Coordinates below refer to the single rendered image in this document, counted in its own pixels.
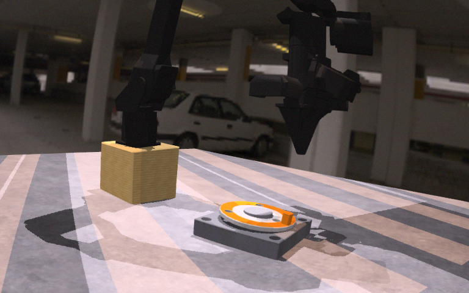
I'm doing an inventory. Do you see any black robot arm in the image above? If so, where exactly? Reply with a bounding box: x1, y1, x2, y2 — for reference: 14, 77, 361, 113
115, 0, 373, 148

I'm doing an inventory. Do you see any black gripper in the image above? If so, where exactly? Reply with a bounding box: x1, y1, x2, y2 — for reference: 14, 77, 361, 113
249, 45, 349, 155

